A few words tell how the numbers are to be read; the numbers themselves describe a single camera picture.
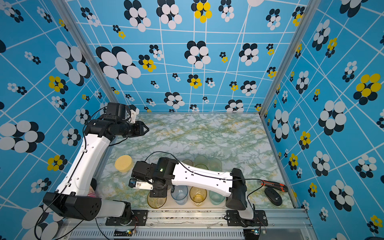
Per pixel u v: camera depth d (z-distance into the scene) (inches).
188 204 30.4
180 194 31.7
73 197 15.1
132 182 21.9
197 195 31.1
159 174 17.0
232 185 16.4
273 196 31.1
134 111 26.2
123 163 35.6
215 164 36.0
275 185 32.5
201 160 34.1
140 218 29.0
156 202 31.5
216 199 31.1
